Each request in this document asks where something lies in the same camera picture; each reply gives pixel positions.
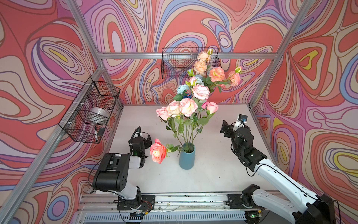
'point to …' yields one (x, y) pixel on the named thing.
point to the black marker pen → (96, 134)
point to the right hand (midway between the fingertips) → (231, 124)
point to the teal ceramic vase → (187, 156)
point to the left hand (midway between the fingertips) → (142, 137)
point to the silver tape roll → (97, 115)
